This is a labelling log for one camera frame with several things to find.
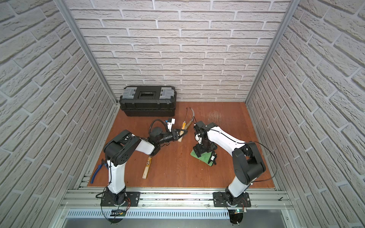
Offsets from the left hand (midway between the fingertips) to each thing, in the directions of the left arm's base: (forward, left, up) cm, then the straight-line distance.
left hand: (189, 131), depth 85 cm
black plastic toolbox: (+25, +29, +2) cm, 38 cm away
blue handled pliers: (-17, +55, -14) cm, 59 cm away
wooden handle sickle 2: (+3, +4, 0) cm, 5 cm away
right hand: (-10, -11, -9) cm, 17 cm away
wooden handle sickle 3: (+18, -3, -13) cm, 23 cm away
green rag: (-13, -9, -9) cm, 19 cm away
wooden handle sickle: (-16, +25, -13) cm, 33 cm away
